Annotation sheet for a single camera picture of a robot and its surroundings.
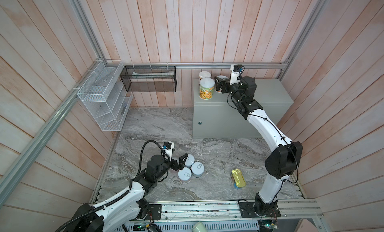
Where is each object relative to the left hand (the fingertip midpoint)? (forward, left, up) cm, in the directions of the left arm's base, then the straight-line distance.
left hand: (180, 154), depth 80 cm
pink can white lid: (-9, -2, -7) cm, 11 cm away
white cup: (-32, -9, -4) cm, 34 cm away
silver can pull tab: (0, -5, -7) cm, 9 cm away
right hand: (+31, -22, +29) cm, 48 cm away
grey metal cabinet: (+19, -20, +9) cm, 29 cm away
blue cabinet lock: (+18, -11, +4) cm, 22 cm away
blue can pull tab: (-5, -9, -7) cm, 13 cm away
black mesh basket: (+53, +24, +12) cm, 59 cm away
